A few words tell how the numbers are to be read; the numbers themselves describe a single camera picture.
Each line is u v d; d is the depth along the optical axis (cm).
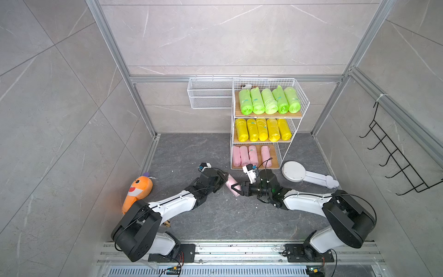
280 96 73
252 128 84
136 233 42
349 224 43
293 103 70
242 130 84
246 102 71
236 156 103
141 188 84
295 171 96
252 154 104
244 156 103
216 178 66
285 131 82
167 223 81
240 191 76
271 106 70
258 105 70
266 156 102
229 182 82
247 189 73
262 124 84
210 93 100
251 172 78
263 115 71
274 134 80
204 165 80
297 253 73
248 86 90
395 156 67
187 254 73
